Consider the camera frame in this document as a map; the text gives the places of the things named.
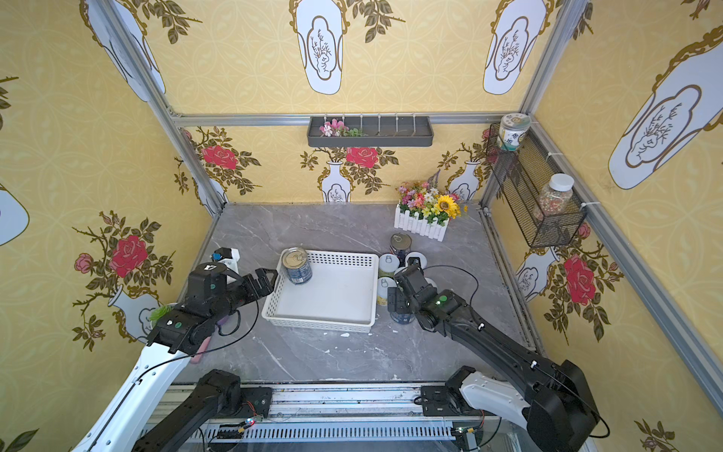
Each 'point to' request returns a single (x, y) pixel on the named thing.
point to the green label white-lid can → (388, 265)
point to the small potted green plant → (160, 312)
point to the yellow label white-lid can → (382, 286)
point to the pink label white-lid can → (416, 254)
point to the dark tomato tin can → (401, 241)
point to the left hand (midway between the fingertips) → (254, 276)
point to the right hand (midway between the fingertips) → (408, 291)
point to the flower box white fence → (423, 210)
